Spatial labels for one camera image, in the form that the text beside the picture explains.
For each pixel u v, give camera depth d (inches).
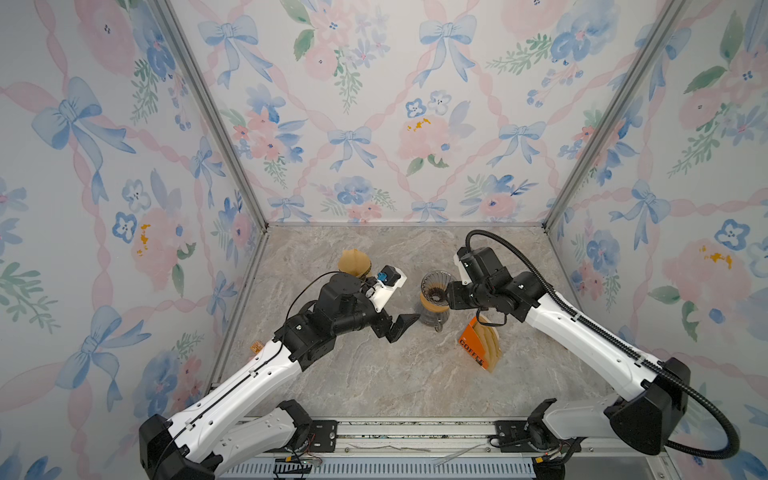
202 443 15.4
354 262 34.7
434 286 34.4
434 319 35.4
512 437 28.8
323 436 29.4
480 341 32.2
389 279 22.0
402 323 23.1
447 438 29.7
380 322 23.5
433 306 33.4
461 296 27.1
